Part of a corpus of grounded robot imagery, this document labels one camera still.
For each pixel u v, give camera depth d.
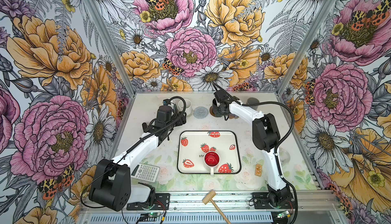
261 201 0.73
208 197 0.74
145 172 0.82
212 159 0.86
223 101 0.79
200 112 1.09
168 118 0.69
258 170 0.83
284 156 0.87
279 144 0.60
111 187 0.41
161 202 0.73
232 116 0.75
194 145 0.94
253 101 1.02
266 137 0.59
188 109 1.03
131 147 0.50
